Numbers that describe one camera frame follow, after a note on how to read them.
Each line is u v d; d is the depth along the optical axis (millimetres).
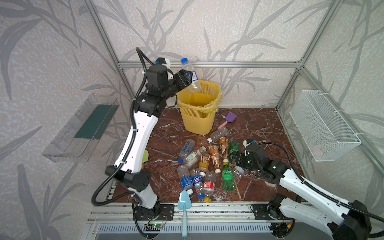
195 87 666
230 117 1146
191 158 865
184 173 820
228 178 794
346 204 411
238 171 853
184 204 765
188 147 913
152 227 718
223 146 935
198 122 915
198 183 786
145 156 938
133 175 404
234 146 951
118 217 741
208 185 770
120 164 409
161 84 488
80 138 642
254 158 607
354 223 381
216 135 963
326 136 624
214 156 887
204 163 848
